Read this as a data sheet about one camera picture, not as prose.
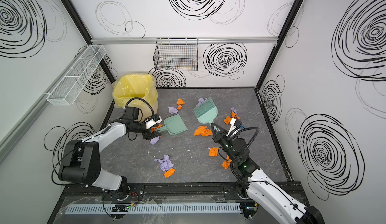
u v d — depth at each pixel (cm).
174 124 99
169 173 79
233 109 105
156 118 77
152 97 92
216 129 72
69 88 74
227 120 100
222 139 66
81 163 44
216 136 66
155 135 81
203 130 94
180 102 110
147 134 78
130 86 97
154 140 89
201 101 108
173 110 106
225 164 81
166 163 82
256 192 60
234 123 67
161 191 75
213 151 87
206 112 77
